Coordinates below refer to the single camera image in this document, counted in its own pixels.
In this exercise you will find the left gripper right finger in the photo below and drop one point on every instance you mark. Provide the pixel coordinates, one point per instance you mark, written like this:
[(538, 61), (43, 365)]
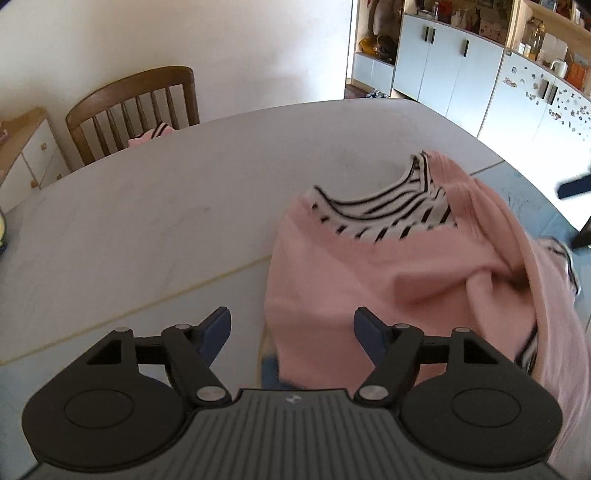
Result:
[(394, 352)]

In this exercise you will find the wooden open shelf unit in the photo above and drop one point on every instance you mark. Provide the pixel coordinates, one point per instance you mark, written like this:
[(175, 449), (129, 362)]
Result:
[(549, 41)]

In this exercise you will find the white cabinet wall unit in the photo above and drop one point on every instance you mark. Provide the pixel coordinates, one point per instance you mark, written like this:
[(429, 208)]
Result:
[(531, 118)]

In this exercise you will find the white drawer sideboard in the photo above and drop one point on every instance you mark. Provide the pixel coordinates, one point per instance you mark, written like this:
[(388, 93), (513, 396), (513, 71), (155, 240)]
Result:
[(31, 159)]

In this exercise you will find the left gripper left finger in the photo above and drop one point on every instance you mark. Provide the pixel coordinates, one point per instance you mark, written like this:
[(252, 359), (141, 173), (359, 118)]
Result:
[(190, 351)]

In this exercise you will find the pink sweater with striped collar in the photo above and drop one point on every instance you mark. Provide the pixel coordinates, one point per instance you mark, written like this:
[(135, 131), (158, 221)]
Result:
[(438, 250)]

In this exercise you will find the brown wooden chair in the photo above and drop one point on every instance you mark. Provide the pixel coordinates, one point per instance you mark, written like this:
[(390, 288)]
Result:
[(108, 119)]

